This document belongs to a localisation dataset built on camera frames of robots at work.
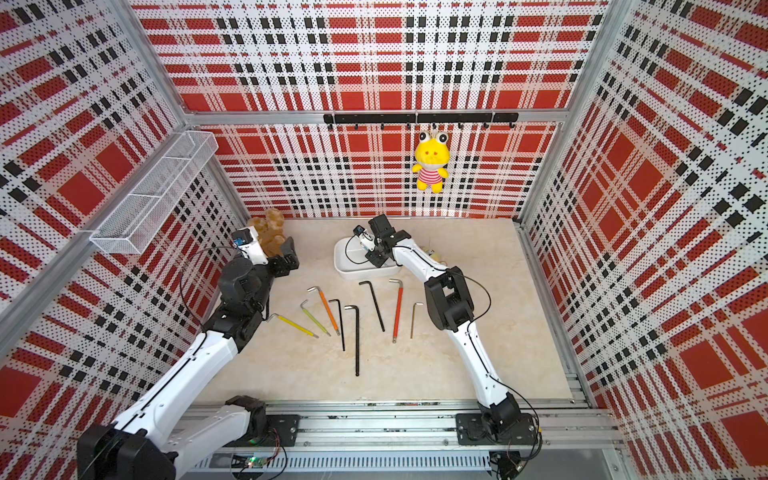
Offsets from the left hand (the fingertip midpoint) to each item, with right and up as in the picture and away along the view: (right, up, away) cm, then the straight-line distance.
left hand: (281, 242), depth 77 cm
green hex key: (+2, -24, +19) cm, 30 cm away
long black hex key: (+17, -21, +19) cm, 33 cm away
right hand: (+24, -2, +28) cm, 37 cm away
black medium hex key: (+23, -20, +21) cm, 37 cm away
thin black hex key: (+13, -25, +16) cm, 32 cm away
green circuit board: (-2, -52, -8) cm, 53 cm away
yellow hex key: (-3, -26, +16) cm, 31 cm away
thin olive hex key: (+36, -24, +16) cm, 46 cm away
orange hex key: (+7, -21, +19) cm, 29 cm away
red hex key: (+31, -21, +19) cm, 42 cm away
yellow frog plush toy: (+41, +27, +14) cm, 51 cm away
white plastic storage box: (+17, -6, +9) cm, 21 cm away
